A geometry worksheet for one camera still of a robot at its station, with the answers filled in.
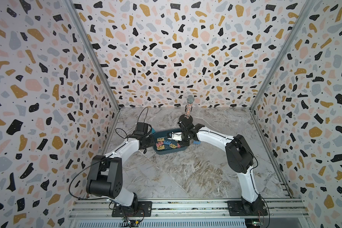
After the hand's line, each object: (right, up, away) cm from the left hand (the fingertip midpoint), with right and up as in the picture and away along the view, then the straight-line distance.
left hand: (154, 140), depth 93 cm
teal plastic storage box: (+5, -4, +5) cm, 8 cm away
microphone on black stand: (+23, +22, +2) cm, 32 cm away
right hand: (+17, +1, +3) cm, 17 cm away
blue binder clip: (+25, +2, -22) cm, 34 cm away
